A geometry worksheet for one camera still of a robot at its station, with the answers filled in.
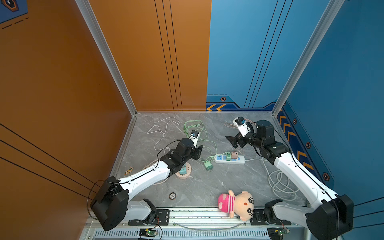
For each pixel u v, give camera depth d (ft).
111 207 1.34
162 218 2.43
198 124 3.67
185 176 2.79
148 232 2.32
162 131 3.49
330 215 1.24
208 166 2.92
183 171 2.70
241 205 2.31
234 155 2.92
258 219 2.38
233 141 2.26
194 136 2.31
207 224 2.39
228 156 2.85
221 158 3.00
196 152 2.38
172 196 2.65
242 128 2.15
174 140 2.27
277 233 2.32
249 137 2.15
